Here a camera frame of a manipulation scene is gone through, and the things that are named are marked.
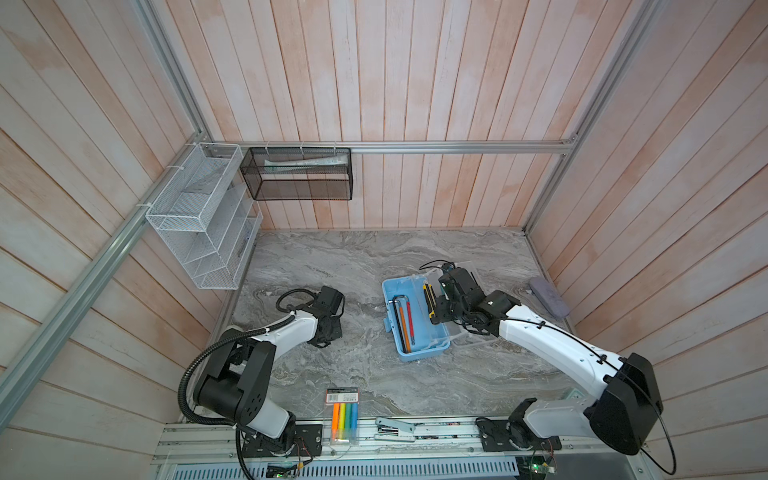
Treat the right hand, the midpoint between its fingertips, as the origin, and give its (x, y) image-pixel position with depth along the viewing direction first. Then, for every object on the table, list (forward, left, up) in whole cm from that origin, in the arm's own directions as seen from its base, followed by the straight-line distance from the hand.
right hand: (442, 301), depth 84 cm
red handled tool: (+2, +8, -13) cm, 16 cm away
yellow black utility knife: (+4, +3, -5) cm, 7 cm away
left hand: (-6, +34, -13) cm, 37 cm away
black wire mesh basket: (+44, +48, +12) cm, 66 cm away
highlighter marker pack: (-25, +27, -12) cm, 39 cm away
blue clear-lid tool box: (+2, +9, -13) cm, 16 cm away
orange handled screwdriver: (-2, +10, -13) cm, 17 cm away
